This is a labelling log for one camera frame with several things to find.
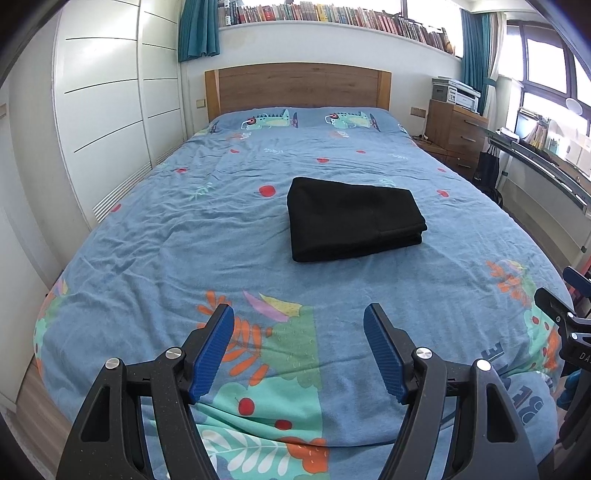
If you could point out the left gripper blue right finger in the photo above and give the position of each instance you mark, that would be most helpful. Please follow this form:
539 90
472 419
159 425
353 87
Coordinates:
392 349

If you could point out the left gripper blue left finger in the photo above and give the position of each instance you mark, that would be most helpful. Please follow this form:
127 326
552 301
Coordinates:
204 349

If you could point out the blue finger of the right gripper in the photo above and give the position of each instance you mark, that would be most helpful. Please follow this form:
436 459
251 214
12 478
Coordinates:
554 308
576 280

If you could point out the black pants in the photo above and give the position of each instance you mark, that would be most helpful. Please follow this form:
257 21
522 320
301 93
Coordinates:
336 221

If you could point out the glass desk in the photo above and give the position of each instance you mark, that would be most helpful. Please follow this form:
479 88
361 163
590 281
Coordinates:
567 177

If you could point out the blue patterned bed cover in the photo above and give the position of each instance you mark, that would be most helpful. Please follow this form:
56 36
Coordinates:
299 394

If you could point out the black bag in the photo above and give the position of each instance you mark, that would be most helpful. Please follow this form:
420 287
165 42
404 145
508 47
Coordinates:
486 176

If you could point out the wooden dresser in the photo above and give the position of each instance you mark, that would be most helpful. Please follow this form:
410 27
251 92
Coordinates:
455 136

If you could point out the white printer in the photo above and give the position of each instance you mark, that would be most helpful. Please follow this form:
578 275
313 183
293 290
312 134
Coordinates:
452 91

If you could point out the teal curtain right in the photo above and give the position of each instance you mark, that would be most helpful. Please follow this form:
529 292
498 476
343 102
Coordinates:
477 58

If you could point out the teal curtain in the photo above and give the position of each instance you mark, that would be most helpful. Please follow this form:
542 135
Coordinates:
477 58
198 30

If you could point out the wooden headboard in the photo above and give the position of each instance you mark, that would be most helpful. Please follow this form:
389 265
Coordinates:
295 84

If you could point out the white wardrobe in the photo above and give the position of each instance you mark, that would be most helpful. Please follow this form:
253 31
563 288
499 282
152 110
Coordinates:
117 96

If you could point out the teal curtain left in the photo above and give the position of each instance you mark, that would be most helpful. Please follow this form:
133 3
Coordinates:
198 30

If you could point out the row of books on shelf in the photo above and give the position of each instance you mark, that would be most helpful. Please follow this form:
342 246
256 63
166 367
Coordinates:
434 23

